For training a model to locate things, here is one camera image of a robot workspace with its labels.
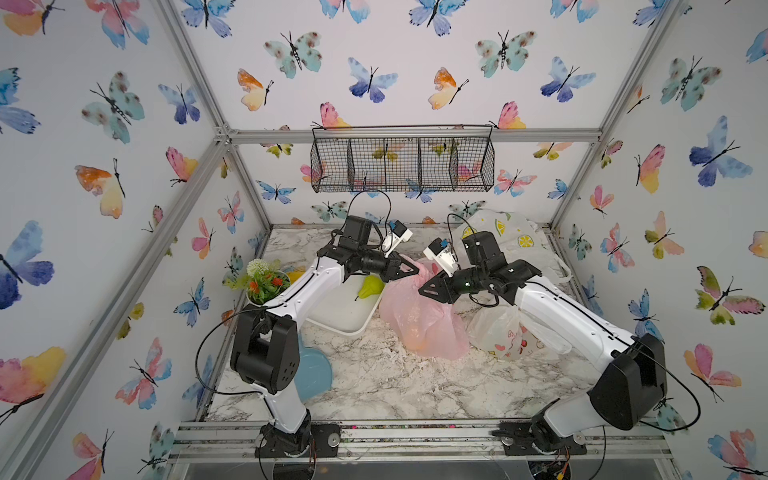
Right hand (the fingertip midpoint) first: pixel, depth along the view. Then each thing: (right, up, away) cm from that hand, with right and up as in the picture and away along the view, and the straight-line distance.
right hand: (426, 286), depth 76 cm
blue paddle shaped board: (-31, -26, +9) cm, 42 cm away
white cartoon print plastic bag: (+23, -13, +6) cm, 27 cm away
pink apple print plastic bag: (0, -10, -1) cm, 10 cm away
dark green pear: (-15, -2, +20) cm, 25 cm away
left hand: (-2, +5, +3) cm, 6 cm away
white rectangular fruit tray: (-25, -10, +20) cm, 34 cm away
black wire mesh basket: (-5, +39, +22) cm, 45 cm away
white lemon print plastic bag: (+36, +14, +32) cm, 50 cm away
